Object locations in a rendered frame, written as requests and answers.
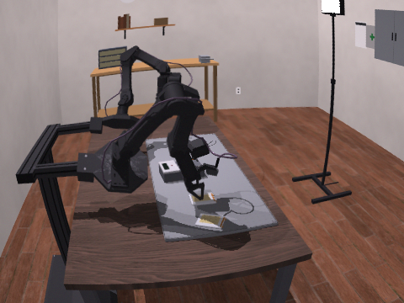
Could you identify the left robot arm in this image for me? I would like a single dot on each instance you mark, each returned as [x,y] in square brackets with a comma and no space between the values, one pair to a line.
[126,95]

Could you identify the white gel cassette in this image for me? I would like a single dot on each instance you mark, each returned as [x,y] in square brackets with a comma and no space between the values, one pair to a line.
[211,221]

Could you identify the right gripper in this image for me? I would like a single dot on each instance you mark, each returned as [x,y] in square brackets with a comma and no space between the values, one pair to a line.
[190,172]

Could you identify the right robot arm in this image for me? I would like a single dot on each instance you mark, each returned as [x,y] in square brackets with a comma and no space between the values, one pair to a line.
[178,142]

